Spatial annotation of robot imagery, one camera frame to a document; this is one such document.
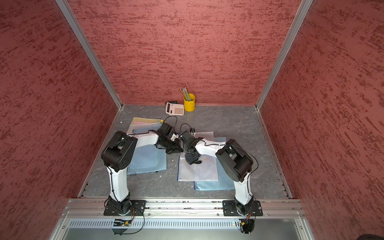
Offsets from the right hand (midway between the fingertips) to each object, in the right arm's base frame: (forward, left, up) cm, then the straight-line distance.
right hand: (190, 149), depth 96 cm
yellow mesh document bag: (+26, +38, 0) cm, 46 cm away
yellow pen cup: (+35, 0, +6) cm, 35 cm away
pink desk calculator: (+36, +14, +3) cm, 39 cm away
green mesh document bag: (+19, +42, +2) cm, 46 cm away
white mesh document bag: (-14, -10, 0) cm, 17 cm away
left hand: (-3, +5, +1) cm, 6 cm away
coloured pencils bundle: (+39, +3, +14) cm, 42 cm away
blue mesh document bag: (-20, -21, 0) cm, 29 cm away
